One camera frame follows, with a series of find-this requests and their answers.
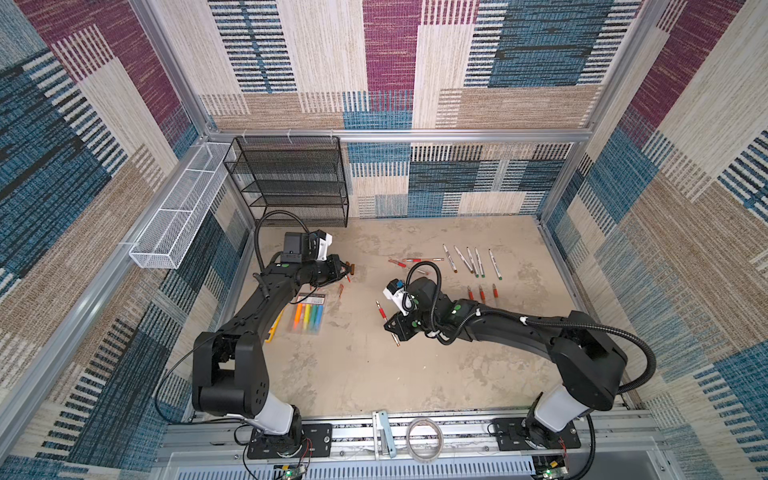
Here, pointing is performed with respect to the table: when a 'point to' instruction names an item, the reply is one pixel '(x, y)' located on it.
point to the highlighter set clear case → (308, 313)
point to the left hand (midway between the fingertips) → (350, 268)
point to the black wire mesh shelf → (299, 174)
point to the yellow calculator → (273, 330)
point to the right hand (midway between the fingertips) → (392, 328)
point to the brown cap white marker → (449, 258)
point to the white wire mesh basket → (162, 241)
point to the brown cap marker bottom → (463, 259)
